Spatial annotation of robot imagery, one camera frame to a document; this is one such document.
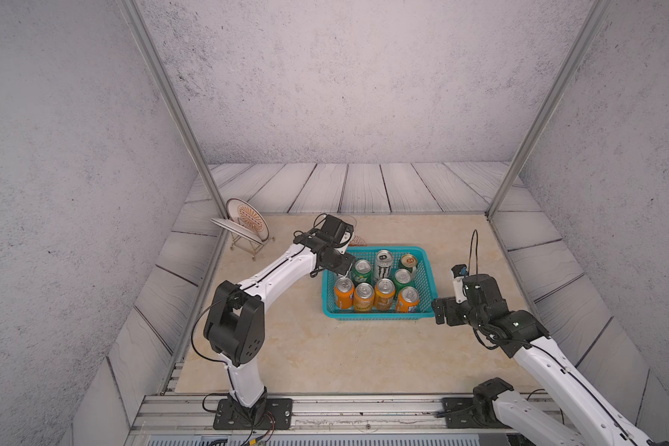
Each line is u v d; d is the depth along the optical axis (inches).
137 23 28.1
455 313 26.9
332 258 31.8
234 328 18.4
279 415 28.6
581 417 15.9
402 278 34.2
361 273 35.6
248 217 41.1
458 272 27.0
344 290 34.0
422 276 35.9
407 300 32.6
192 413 29.6
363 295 33.3
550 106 34.4
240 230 36.2
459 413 28.3
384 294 33.4
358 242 42.3
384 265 34.9
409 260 36.0
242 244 42.8
